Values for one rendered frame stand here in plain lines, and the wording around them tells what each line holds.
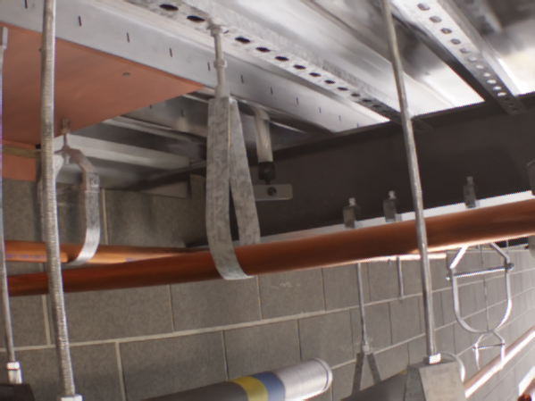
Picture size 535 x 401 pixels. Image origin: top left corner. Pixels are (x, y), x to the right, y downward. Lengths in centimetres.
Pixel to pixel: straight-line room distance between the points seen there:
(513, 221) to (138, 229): 111
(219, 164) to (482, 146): 87
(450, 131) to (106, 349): 90
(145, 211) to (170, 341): 32
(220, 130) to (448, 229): 29
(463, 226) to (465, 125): 90
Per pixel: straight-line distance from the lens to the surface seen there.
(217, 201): 74
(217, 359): 180
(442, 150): 155
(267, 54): 95
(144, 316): 158
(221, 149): 77
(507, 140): 151
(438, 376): 61
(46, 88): 45
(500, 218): 65
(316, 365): 127
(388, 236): 68
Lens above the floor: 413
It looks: 9 degrees up
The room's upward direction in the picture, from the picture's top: 6 degrees counter-clockwise
